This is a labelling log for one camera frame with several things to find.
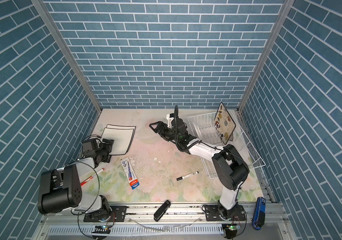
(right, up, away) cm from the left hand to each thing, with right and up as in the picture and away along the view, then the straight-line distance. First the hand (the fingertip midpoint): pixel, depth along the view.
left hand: (114, 143), depth 93 cm
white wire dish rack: (+60, +9, +15) cm, 63 cm away
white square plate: (+1, +10, +15) cm, 18 cm away
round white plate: (+75, +4, -2) cm, 75 cm away
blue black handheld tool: (+80, -31, -22) cm, 88 cm away
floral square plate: (+71, +13, +3) cm, 72 cm away
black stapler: (+32, -32, -17) cm, 49 cm away
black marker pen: (+46, -18, -7) cm, 50 cm away
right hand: (+25, +11, -11) cm, 30 cm away
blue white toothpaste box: (+12, -16, -7) cm, 21 cm away
